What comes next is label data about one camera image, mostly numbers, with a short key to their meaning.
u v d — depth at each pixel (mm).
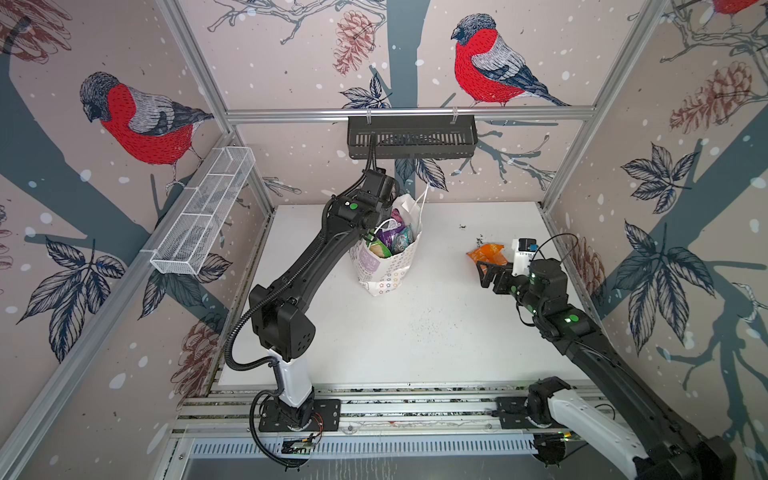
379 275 854
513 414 728
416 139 1065
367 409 749
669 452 386
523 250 659
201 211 780
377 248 817
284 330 524
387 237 875
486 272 715
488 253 1005
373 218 613
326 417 732
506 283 684
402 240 854
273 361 519
